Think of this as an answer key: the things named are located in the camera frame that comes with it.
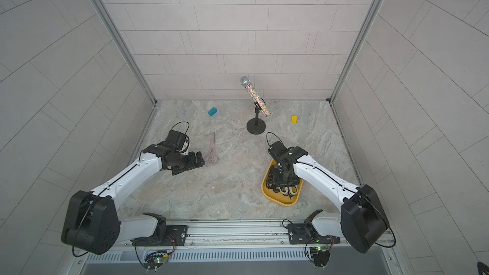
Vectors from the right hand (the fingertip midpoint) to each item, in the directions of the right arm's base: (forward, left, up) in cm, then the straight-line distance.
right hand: (279, 183), depth 80 cm
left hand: (+11, +34, +3) cm, 36 cm away
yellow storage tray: (-5, +1, -2) cm, 5 cm away
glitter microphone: (+38, +12, +26) cm, 48 cm away
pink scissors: (+17, +30, -2) cm, 35 cm away
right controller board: (-26, -12, -6) cm, 29 cm away
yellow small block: (+38, -14, -3) cm, 40 cm away
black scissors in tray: (-3, -3, 0) cm, 4 cm away
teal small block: (+46, +33, -1) cm, 56 cm away
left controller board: (-23, +47, -1) cm, 52 cm away
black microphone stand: (+34, +8, -2) cm, 35 cm away
